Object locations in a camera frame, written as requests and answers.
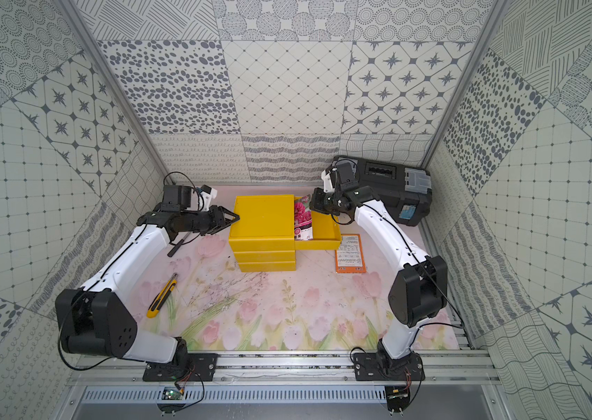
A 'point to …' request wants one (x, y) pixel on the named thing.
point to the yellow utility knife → (161, 297)
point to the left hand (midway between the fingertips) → (233, 216)
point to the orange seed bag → (349, 258)
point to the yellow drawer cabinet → (262, 233)
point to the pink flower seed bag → (303, 219)
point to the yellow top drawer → (325, 232)
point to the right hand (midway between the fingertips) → (312, 206)
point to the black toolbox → (405, 192)
